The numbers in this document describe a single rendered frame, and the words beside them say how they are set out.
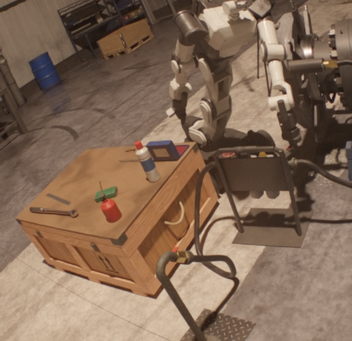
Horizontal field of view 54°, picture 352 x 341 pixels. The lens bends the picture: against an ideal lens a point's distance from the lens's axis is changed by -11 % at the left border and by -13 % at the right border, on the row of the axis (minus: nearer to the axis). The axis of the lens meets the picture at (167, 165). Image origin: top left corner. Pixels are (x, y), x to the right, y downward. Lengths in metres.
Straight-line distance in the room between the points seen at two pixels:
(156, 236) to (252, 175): 0.58
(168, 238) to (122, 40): 7.20
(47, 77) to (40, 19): 2.04
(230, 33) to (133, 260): 1.18
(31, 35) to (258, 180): 9.24
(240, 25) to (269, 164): 0.68
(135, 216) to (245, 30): 1.04
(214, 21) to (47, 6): 9.46
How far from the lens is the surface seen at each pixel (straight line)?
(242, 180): 1.95
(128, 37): 9.09
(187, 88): 2.21
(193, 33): 1.75
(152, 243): 1.97
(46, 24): 10.91
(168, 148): 2.08
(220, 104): 2.36
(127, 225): 1.80
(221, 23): 1.83
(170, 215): 2.07
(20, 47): 10.35
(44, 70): 9.65
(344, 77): 2.12
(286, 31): 2.18
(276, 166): 1.82
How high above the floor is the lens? 1.43
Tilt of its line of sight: 27 degrees down
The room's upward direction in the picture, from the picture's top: 24 degrees counter-clockwise
